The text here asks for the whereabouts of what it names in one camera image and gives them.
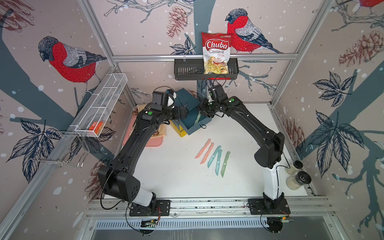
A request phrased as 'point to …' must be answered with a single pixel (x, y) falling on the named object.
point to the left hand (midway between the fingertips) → (183, 107)
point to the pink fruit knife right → (205, 156)
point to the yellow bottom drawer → (180, 131)
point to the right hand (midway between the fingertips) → (195, 108)
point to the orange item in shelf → (98, 127)
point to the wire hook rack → (64, 147)
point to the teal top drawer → (188, 125)
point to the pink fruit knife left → (203, 148)
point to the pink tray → (155, 141)
